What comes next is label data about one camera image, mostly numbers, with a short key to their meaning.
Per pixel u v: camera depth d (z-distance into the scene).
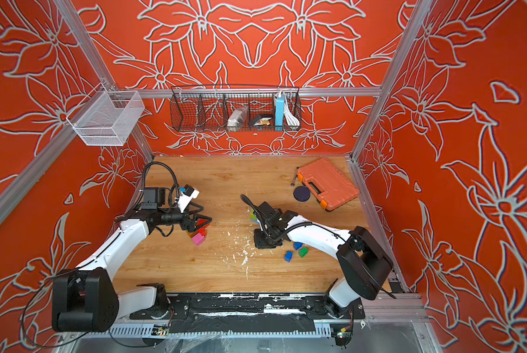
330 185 1.00
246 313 0.73
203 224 0.74
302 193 1.04
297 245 0.86
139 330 0.70
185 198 0.72
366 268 0.42
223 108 1.01
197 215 0.71
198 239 0.88
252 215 0.91
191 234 0.89
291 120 0.91
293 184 1.07
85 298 0.40
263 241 0.73
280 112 0.88
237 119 0.92
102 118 0.88
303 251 0.85
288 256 0.85
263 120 0.87
